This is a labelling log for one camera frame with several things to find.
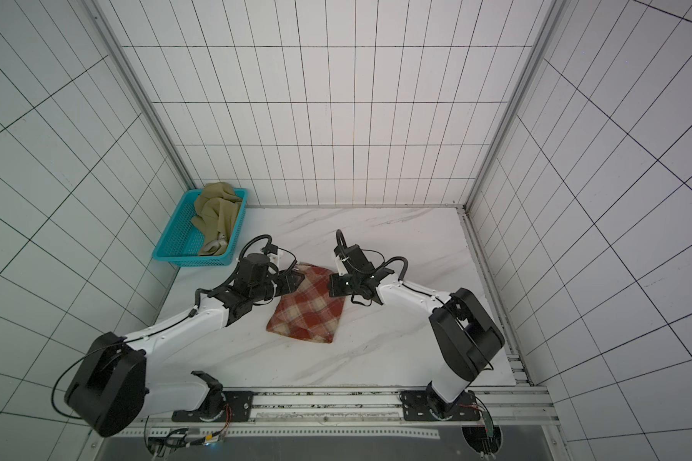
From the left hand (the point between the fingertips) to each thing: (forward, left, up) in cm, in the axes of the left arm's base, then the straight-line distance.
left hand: (299, 282), depth 85 cm
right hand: (+3, -9, -3) cm, 10 cm away
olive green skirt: (+30, +34, +1) cm, 45 cm away
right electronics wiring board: (-38, -49, -11) cm, 63 cm away
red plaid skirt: (-6, -3, -8) cm, 10 cm away
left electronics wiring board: (-39, +31, -13) cm, 52 cm away
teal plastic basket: (+21, +49, -8) cm, 54 cm away
